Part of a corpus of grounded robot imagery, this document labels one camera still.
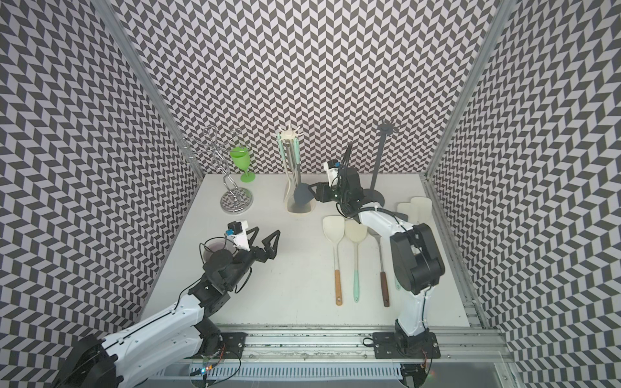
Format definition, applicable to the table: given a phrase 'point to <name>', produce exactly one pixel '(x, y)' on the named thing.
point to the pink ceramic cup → (214, 244)
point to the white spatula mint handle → (356, 231)
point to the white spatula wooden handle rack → (334, 229)
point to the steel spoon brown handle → (384, 285)
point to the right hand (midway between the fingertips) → (313, 189)
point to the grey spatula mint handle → (397, 284)
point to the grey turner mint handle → (302, 193)
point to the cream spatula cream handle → (286, 164)
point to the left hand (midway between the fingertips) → (269, 232)
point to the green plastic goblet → (241, 156)
